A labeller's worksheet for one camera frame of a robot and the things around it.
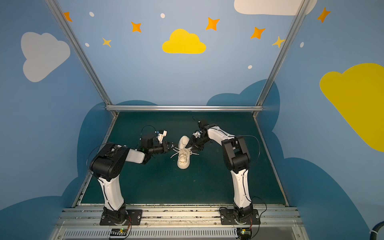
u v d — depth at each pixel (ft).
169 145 2.92
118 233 2.40
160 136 2.98
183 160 2.90
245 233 2.40
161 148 2.85
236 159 1.87
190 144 2.90
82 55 2.82
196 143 2.90
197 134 3.03
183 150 3.05
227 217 2.45
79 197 2.71
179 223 2.40
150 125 2.78
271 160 3.33
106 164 1.69
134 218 2.41
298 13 2.36
